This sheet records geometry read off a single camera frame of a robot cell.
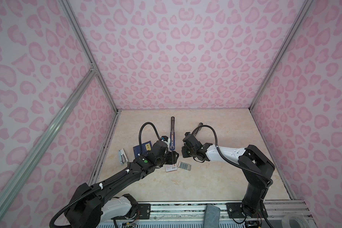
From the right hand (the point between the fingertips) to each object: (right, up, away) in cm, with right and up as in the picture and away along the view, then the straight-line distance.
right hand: (184, 149), depth 91 cm
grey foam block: (+12, -29, -22) cm, 38 cm away
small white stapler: (-39, -5, 0) cm, 40 cm away
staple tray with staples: (0, -10, -2) cm, 10 cm away
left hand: (-5, 0, -10) cm, 12 cm away
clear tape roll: (+54, -28, -22) cm, 65 cm away
